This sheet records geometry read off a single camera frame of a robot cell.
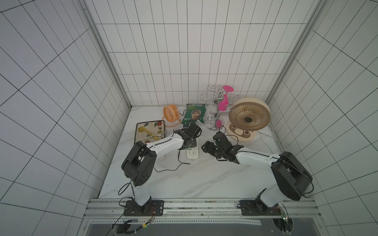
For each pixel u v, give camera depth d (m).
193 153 0.90
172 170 0.86
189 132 0.71
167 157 0.87
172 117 1.01
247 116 0.82
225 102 0.97
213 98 0.87
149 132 1.04
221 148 0.68
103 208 0.74
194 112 1.03
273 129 1.07
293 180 0.44
